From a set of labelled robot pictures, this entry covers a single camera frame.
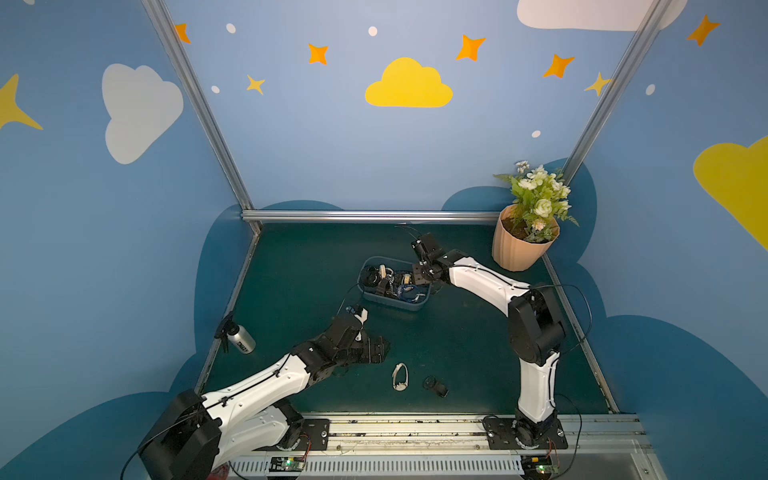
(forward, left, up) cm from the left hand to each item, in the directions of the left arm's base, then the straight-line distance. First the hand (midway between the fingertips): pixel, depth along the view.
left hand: (384, 347), depth 81 cm
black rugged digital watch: (+28, +6, -7) cm, 30 cm away
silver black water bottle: (+1, +40, +1) cm, 40 cm away
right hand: (+27, -14, +1) cm, 30 cm away
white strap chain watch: (-8, -5, -7) cm, 12 cm away
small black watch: (-7, -13, -5) cm, 16 cm away
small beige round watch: (+24, -7, -2) cm, 25 cm away
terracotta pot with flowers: (+41, -48, +8) cm, 64 cm away
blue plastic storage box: (+24, -1, -3) cm, 24 cm away
